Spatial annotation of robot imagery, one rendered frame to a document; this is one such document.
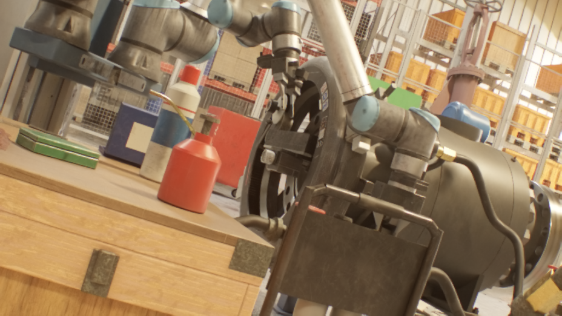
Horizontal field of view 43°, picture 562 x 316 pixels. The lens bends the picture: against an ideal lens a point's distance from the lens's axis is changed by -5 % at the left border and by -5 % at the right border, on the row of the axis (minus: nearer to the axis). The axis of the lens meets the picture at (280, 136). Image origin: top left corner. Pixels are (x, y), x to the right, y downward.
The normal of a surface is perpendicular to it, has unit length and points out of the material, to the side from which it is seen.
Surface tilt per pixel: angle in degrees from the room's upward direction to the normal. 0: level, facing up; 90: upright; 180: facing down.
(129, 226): 90
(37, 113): 90
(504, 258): 110
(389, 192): 90
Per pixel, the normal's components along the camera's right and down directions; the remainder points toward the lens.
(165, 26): 0.73, 0.23
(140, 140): 0.29, 0.18
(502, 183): 0.45, -0.44
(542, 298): -0.74, 0.07
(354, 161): 0.36, -0.05
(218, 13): -0.61, -0.15
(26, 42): -0.26, -0.12
